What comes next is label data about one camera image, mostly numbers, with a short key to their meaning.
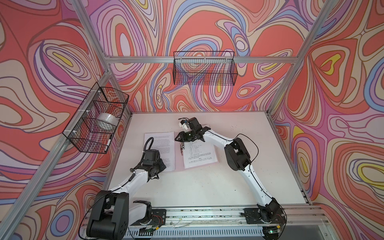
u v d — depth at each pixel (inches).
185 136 35.9
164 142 40.0
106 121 28.2
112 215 16.2
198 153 36.7
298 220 29.0
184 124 37.6
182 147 38.0
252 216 28.8
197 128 33.3
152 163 27.2
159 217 28.5
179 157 36.9
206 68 37.8
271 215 25.1
